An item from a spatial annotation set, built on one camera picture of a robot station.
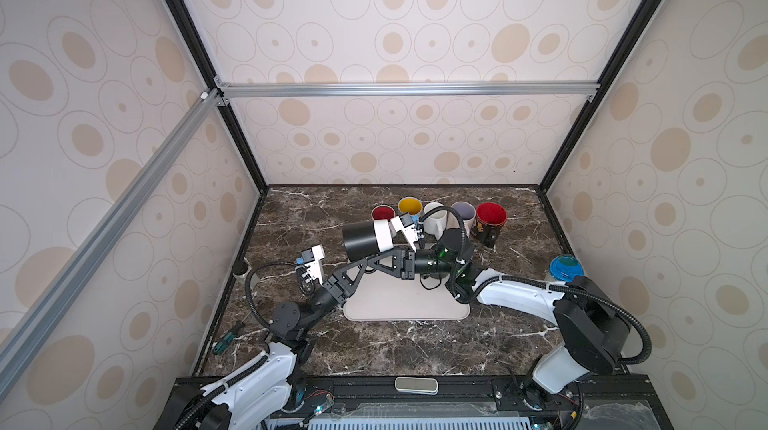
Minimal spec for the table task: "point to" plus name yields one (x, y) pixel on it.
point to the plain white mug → (382, 212)
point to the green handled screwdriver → (228, 337)
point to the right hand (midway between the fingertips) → (372, 271)
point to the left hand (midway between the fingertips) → (375, 271)
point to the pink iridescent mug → (468, 213)
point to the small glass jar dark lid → (241, 269)
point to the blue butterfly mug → (411, 205)
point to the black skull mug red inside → (490, 218)
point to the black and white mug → (367, 239)
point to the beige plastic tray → (385, 297)
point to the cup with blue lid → (565, 267)
